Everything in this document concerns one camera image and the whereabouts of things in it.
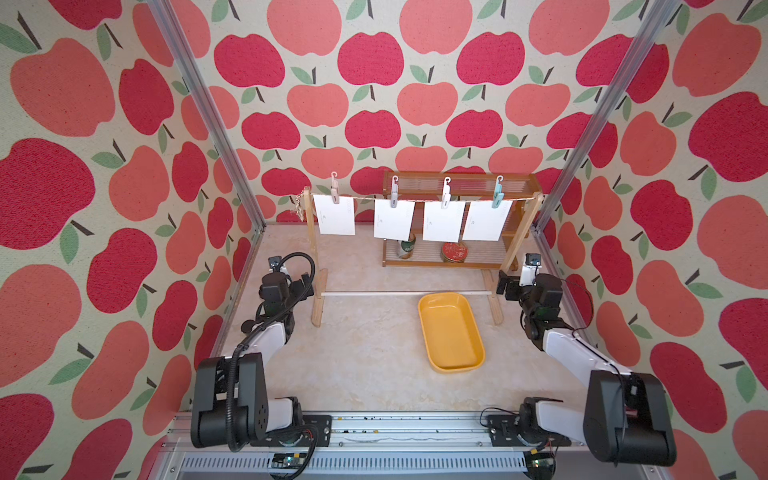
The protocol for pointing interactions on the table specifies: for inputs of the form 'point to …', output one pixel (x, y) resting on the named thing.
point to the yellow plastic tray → (451, 332)
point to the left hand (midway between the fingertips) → (294, 279)
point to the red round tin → (454, 252)
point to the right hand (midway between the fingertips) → (522, 278)
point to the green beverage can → (406, 248)
